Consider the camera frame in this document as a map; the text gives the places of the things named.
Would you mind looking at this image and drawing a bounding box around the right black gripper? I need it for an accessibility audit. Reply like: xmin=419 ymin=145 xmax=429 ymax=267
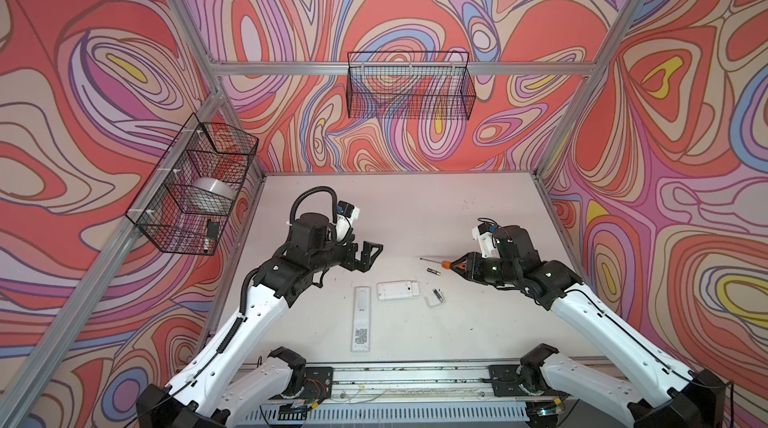
xmin=447 ymin=250 xmax=519 ymax=285

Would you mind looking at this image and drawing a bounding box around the orange black flathead screwdriver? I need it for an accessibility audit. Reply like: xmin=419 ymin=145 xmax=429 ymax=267
xmin=420 ymin=257 xmax=452 ymax=270

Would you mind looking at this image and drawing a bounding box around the white air conditioner remote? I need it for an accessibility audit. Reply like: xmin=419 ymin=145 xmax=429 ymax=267
xmin=377 ymin=280 xmax=421 ymax=301

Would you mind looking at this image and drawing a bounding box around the white battery cover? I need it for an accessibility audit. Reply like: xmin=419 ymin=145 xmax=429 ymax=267
xmin=424 ymin=290 xmax=445 ymax=308

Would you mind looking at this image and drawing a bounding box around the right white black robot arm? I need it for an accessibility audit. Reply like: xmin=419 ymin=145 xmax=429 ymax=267
xmin=443 ymin=218 xmax=730 ymax=427

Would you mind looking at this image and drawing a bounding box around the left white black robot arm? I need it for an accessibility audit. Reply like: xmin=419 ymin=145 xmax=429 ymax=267
xmin=133 ymin=186 xmax=383 ymax=427

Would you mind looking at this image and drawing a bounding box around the long white slim remote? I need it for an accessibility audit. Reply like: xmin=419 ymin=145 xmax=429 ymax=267
xmin=351 ymin=286 xmax=371 ymax=352

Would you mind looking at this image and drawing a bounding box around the small black device in basket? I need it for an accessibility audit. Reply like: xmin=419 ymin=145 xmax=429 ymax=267
xmin=205 ymin=219 xmax=221 ymax=240

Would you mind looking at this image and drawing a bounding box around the white tape roll in basket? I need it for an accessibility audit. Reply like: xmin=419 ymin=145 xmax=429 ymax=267
xmin=192 ymin=177 xmax=235 ymax=200

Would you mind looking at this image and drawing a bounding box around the green circuit board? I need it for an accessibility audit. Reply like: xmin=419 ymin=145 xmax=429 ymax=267
xmin=277 ymin=405 xmax=313 ymax=422

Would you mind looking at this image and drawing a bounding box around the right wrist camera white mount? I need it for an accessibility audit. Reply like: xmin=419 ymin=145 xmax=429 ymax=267
xmin=472 ymin=222 xmax=498 ymax=258

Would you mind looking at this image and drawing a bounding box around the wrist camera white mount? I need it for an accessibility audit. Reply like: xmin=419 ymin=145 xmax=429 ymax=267
xmin=335 ymin=200 xmax=360 ymax=243
xmin=472 ymin=222 xmax=498 ymax=258

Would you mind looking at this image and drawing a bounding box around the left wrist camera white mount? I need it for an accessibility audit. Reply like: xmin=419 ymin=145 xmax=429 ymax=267
xmin=335 ymin=200 xmax=360 ymax=243

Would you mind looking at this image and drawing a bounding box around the aluminium front rail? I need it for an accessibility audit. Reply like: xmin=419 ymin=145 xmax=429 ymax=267
xmin=167 ymin=358 xmax=661 ymax=405

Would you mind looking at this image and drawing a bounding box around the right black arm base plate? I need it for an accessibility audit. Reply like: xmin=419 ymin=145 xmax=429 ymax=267
xmin=485 ymin=364 xmax=571 ymax=399

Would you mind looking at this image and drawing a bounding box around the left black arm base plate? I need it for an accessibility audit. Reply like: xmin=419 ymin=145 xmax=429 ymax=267
xmin=269 ymin=366 xmax=334 ymax=403

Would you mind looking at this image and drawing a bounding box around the black wire basket back wall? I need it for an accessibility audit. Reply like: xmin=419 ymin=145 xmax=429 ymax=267
xmin=346 ymin=48 xmax=476 ymax=120

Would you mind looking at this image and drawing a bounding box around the black wire basket wall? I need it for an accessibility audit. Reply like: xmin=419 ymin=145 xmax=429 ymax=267
xmin=125 ymin=114 xmax=259 ymax=256
xmin=346 ymin=48 xmax=476 ymax=120

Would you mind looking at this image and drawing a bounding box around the black wire basket left wall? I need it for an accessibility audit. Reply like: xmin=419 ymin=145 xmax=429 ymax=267
xmin=125 ymin=114 xmax=259 ymax=256

